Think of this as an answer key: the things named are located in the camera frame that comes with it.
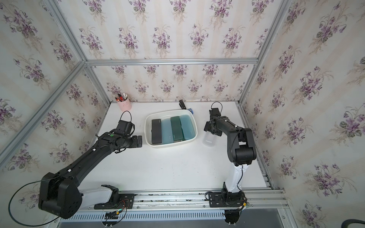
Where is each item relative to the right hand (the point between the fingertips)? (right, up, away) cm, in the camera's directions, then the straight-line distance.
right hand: (213, 130), depth 100 cm
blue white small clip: (-15, +15, +12) cm, 24 cm away
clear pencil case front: (-4, -6, -5) cm, 9 cm away
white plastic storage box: (-37, +12, +4) cm, 39 cm away
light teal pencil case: (-33, -4, -2) cm, 33 cm away
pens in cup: (-69, +25, +7) cm, 74 cm away
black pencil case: (-40, -1, -2) cm, 40 cm away
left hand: (-50, -6, -16) cm, 52 cm away
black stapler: (-22, +19, +15) cm, 33 cm away
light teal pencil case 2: (-18, 0, -1) cm, 18 cm away
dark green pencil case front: (-26, +1, -1) cm, 26 cm away
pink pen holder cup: (-66, +18, +8) cm, 69 cm away
